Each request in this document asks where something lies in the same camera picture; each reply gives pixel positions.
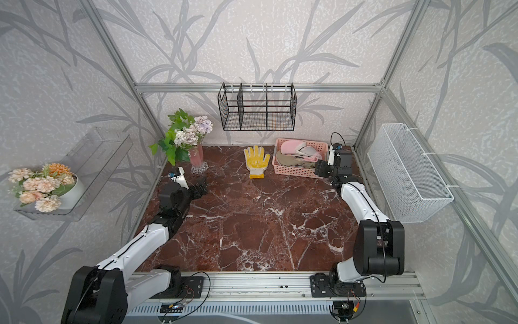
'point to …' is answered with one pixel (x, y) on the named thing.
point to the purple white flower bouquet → (185, 133)
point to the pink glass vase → (197, 159)
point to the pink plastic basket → (322, 145)
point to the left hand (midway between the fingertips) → (198, 178)
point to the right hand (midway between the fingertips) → (323, 162)
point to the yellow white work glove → (256, 161)
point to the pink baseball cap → (299, 148)
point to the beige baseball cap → (289, 160)
